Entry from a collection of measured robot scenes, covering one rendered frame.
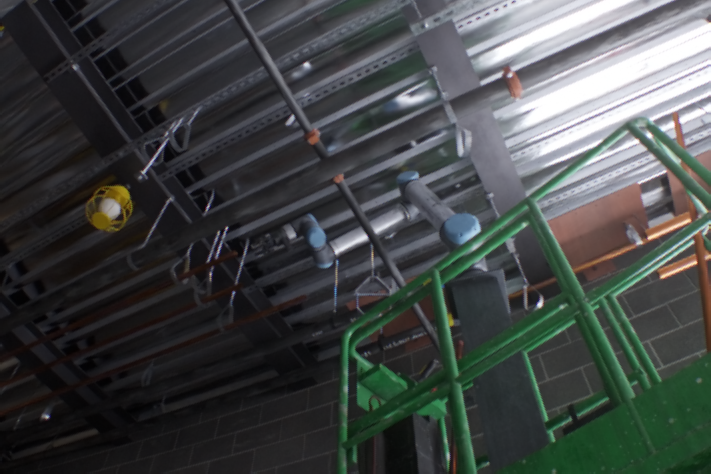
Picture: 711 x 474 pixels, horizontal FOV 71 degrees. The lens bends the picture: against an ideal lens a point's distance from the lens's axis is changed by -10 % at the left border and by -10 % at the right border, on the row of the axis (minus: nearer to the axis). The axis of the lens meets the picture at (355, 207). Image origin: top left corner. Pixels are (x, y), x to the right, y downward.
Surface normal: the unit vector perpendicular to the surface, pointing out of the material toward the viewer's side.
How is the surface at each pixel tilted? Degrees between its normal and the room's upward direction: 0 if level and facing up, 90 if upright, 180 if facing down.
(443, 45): 180
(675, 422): 90
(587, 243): 180
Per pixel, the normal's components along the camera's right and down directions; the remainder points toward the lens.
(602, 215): 0.00, 0.51
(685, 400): -0.69, -0.62
